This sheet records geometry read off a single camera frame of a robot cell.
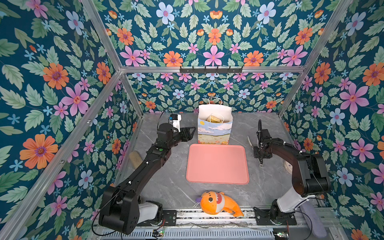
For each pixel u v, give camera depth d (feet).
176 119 2.35
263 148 2.31
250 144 3.23
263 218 2.41
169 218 2.41
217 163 3.20
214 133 2.89
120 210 1.32
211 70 3.04
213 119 3.06
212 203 2.31
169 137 2.05
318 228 2.26
